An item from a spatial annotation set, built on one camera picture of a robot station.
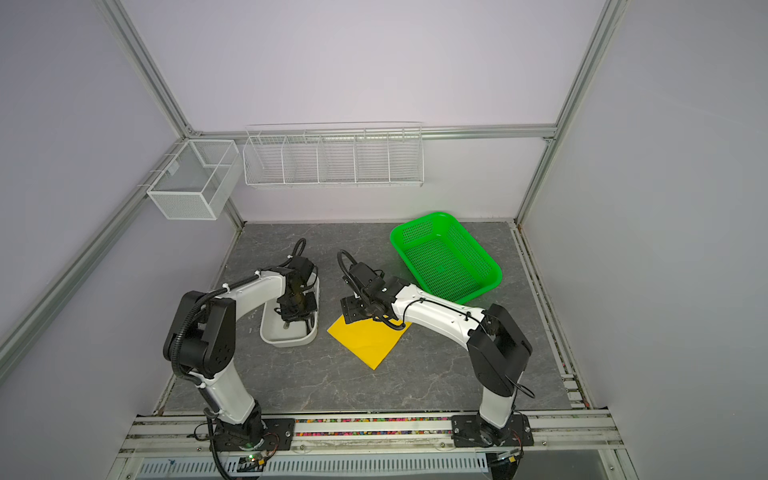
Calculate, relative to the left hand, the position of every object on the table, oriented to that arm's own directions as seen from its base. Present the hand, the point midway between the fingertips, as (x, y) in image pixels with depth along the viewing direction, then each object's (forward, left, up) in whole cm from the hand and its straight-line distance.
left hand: (309, 318), depth 93 cm
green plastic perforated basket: (+21, -46, -1) cm, 50 cm away
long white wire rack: (+45, -11, +28) cm, 55 cm away
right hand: (-4, -15, +9) cm, 18 cm away
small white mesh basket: (+38, +36, +25) cm, 58 cm away
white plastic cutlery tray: (-5, +10, -1) cm, 11 cm away
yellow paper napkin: (-8, -19, -1) cm, 21 cm away
